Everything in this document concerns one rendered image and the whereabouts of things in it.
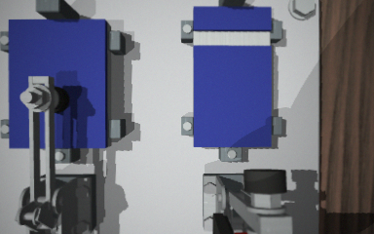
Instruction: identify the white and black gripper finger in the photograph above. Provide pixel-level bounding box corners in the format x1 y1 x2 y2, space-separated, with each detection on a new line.
212 214 235 234

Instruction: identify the blue metal plate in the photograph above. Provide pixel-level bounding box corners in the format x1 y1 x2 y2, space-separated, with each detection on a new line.
9 19 112 148

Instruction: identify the blue rectangular block with white band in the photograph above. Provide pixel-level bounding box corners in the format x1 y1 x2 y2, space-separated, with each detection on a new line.
193 6 272 147

